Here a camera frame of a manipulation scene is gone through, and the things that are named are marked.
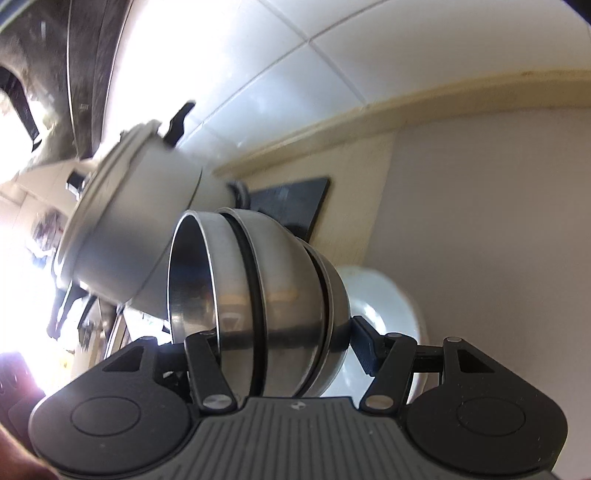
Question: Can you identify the small white pink-flower plate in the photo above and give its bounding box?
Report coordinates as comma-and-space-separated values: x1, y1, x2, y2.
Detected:
322, 266, 430, 407

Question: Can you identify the black glass gas stove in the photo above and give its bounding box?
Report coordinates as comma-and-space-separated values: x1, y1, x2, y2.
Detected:
245, 176, 332, 242

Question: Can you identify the large aluminium pot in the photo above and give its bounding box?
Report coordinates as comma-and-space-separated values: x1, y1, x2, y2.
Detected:
54, 102, 250, 319

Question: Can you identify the steel bowl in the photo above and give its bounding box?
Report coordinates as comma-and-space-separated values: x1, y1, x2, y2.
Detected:
221, 209, 328, 400
298, 241, 351, 397
167, 211, 254, 399

